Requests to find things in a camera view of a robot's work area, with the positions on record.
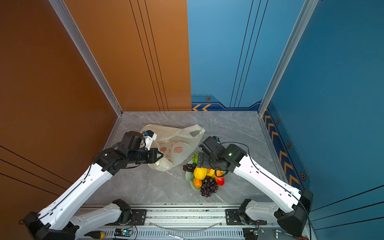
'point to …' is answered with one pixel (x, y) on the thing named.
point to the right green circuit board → (256, 231)
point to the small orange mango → (197, 182)
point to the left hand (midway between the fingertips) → (164, 154)
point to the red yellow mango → (220, 181)
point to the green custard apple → (195, 157)
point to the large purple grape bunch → (208, 186)
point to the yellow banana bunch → (212, 173)
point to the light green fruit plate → (189, 176)
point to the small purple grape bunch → (189, 167)
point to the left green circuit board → (122, 232)
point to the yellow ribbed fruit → (200, 173)
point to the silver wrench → (168, 235)
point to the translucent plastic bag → (174, 145)
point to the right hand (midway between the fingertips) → (204, 163)
